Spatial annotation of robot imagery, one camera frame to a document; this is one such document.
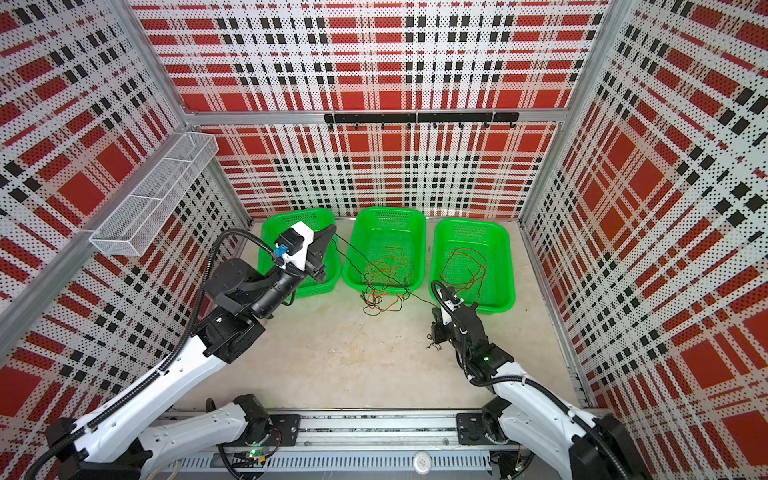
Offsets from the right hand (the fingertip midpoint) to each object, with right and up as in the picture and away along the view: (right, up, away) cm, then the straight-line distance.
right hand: (438, 310), depth 84 cm
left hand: (-24, +22, -26) cm, 42 cm away
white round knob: (-6, -32, -15) cm, 36 cm away
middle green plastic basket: (-16, +17, +31) cm, 39 cm away
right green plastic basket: (+17, +14, +24) cm, 33 cm away
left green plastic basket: (-59, +26, +26) cm, 70 cm away
